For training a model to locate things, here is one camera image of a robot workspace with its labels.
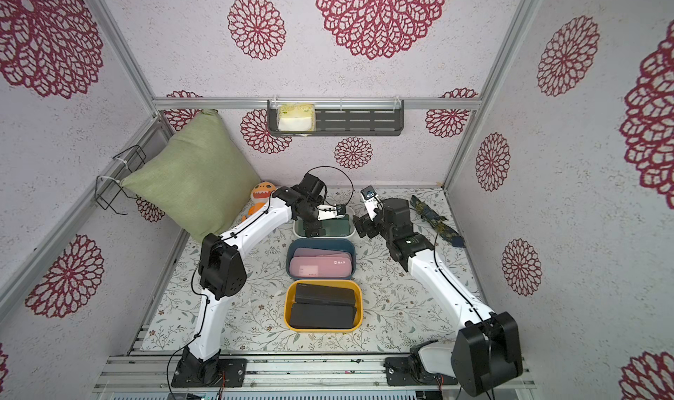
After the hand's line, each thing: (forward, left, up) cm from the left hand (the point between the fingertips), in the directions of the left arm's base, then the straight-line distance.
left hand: (318, 216), depth 94 cm
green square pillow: (+7, +39, +13) cm, 42 cm away
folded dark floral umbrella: (+6, -48, -12) cm, 50 cm away
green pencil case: (+1, -7, -7) cm, 10 cm away
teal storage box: (-8, -8, -7) cm, 13 cm away
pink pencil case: (-16, -1, -8) cm, 18 cm away
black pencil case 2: (-32, -1, -9) cm, 33 cm away
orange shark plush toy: (+16, +25, -6) cm, 30 cm away
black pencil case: (-25, -2, -10) cm, 27 cm away
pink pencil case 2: (-10, 0, -9) cm, 14 cm away
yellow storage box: (-27, +8, -8) cm, 29 cm away
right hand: (-5, -17, +12) cm, 22 cm away
